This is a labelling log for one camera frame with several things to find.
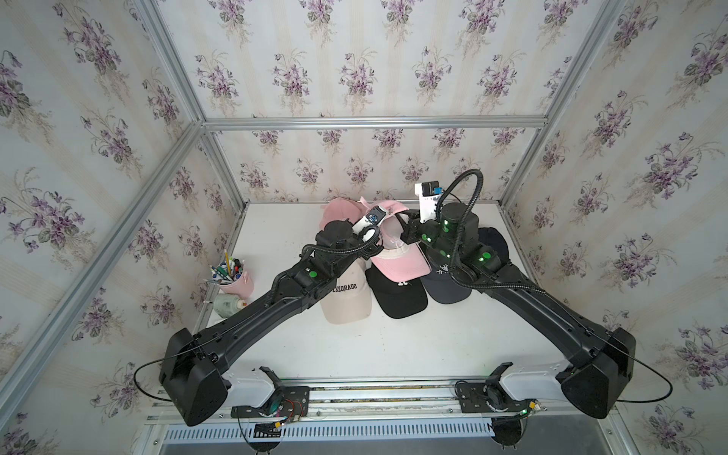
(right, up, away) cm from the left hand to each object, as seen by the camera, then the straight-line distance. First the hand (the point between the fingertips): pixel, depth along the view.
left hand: (376, 219), depth 72 cm
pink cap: (+6, -11, +6) cm, 14 cm away
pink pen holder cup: (-46, -17, +15) cm, 51 cm away
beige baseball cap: (-7, -25, +17) cm, 32 cm away
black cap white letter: (+42, -6, +26) cm, 49 cm away
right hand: (+7, +2, -2) cm, 7 cm away
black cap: (+8, -25, +19) cm, 33 cm away
